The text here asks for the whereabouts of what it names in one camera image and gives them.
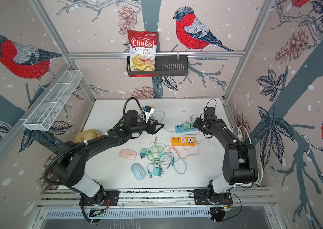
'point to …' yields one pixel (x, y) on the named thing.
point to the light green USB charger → (187, 126)
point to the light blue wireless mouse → (138, 171)
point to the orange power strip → (183, 141)
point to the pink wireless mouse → (127, 154)
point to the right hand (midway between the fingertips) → (196, 123)
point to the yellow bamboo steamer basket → (85, 135)
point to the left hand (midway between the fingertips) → (162, 121)
